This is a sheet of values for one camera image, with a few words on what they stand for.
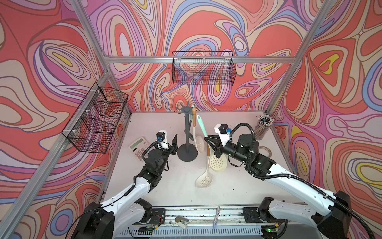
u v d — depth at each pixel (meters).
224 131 0.55
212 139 0.65
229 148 0.59
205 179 0.84
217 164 0.72
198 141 0.82
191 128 0.80
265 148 0.97
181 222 0.71
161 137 0.64
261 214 0.65
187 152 0.96
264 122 0.91
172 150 0.70
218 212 0.75
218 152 0.62
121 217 0.52
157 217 0.73
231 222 0.73
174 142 0.74
